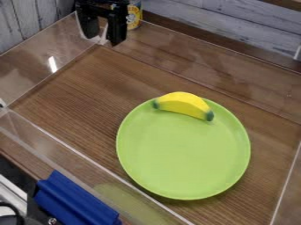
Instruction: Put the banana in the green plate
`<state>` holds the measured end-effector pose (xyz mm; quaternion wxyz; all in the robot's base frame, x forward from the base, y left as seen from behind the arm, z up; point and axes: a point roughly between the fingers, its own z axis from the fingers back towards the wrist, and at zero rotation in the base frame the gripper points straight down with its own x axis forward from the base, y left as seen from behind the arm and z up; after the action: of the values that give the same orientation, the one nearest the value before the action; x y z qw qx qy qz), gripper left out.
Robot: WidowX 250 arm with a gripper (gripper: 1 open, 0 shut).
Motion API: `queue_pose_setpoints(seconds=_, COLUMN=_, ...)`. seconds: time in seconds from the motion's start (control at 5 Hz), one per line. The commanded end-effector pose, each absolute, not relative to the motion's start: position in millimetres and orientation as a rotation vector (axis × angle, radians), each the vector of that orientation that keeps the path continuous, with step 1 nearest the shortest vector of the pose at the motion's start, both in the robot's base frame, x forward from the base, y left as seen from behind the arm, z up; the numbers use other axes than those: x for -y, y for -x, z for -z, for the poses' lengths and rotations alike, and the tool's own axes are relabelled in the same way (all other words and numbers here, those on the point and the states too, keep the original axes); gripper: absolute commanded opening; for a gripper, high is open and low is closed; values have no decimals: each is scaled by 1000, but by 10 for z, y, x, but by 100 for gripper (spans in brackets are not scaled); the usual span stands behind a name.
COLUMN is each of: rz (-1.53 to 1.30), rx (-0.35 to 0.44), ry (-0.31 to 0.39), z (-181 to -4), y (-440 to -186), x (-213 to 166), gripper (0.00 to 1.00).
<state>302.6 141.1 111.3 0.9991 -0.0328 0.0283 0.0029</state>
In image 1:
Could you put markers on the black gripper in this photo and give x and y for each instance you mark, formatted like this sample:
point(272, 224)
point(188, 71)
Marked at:
point(110, 8)

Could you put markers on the yellow toy banana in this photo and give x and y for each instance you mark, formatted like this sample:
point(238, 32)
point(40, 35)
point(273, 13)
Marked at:
point(185, 103)

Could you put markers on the green round plate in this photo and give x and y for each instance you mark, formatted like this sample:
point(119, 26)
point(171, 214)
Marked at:
point(184, 158)

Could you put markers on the yellow blue labelled can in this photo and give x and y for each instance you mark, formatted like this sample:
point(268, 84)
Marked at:
point(134, 14)

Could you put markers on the blue plastic clamp block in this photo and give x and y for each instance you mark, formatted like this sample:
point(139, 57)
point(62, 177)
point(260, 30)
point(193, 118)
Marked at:
point(71, 204)

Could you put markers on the clear acrylic enclosure wall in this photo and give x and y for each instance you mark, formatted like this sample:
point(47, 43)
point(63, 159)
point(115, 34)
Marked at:
point(68, 89)

